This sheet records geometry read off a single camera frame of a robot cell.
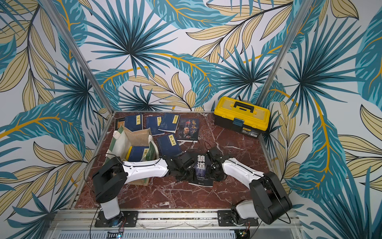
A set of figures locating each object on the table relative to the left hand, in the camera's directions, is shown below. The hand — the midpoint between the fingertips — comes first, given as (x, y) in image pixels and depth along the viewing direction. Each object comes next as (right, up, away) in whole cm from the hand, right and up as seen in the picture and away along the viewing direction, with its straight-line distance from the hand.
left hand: (193, 181), depth 82 cm
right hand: (+8, +1, +4) cm, 10 cm away
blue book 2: (-44, +33, +28) cm, 62 cm away
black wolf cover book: (+4, +1, +4) cm, 6 cm away
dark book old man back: (-4, +28, +24) cm, 37 cm away
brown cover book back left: (-53, +33, +28) cm, 69 cm away
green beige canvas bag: (-39, +25, +4) cm, 46 cm away
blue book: (-34, +14, +8) cm, 38 cm away
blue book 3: (-29, +33, +28) cm, 52 cm away
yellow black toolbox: (+34, +35, +12) cm, 51 cm away
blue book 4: (-17, +33, +28) cm, 47 cm away
